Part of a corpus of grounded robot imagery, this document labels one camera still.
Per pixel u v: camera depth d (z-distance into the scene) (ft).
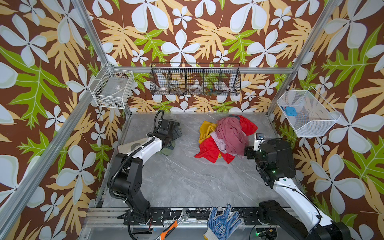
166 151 3.13
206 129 3.27
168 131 2.36
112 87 2.82
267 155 1.95
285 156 2.93
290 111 2.84
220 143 3.05
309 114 2.68
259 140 2.26
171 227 2.31
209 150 3.06
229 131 2.95
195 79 3.23
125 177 1.50
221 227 2.31
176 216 2.46
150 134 2.14
